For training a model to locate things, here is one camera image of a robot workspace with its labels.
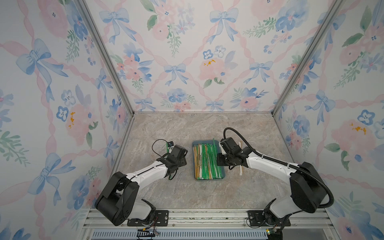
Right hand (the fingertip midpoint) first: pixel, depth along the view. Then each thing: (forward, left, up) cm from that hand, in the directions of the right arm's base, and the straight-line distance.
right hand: (217, 159), depth 87 cm
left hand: (+2, +21, -2) cm, 21 cm away
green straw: (-3, +4, -6) cm, 8 cm away
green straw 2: (+3, +28, +11) cm, 31 cm away
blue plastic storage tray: (+16, +13, -5) cm, 21 cm away
